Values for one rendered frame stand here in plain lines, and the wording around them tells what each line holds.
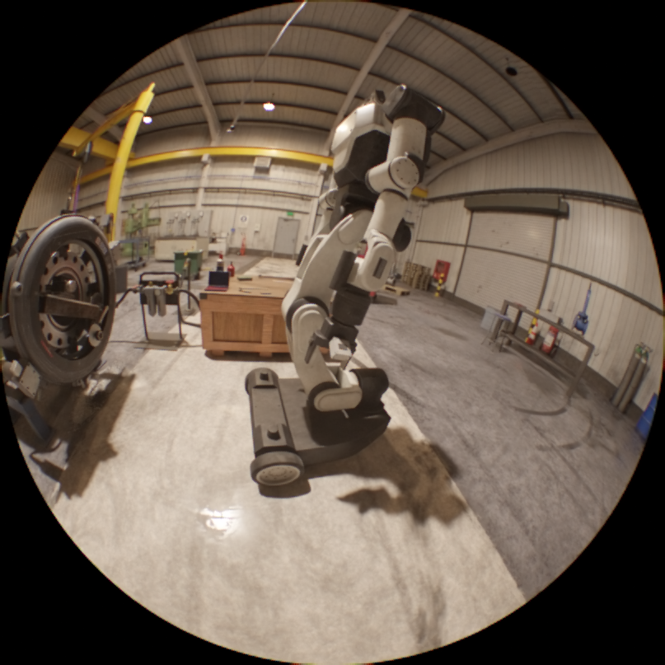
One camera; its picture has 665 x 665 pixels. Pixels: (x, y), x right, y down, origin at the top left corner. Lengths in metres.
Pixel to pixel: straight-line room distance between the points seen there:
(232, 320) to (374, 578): 1.59
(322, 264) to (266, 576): 1.01
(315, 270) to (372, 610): 1.13
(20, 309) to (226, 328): 1.30
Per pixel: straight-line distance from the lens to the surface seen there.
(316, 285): 0.66
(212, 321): 1.54
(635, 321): 7.34
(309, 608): 0.84
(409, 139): 0.60
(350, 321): 0.48
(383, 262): 0.47
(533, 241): 8.38
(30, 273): 1.02
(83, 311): 1.20
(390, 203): 0.52
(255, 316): 1.51
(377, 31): 8.67
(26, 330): 1.02
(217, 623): 0.88
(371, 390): 0.95
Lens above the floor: 0.83
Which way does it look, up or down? 22 degrees down
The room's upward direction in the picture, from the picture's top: 12 degrees clockwise
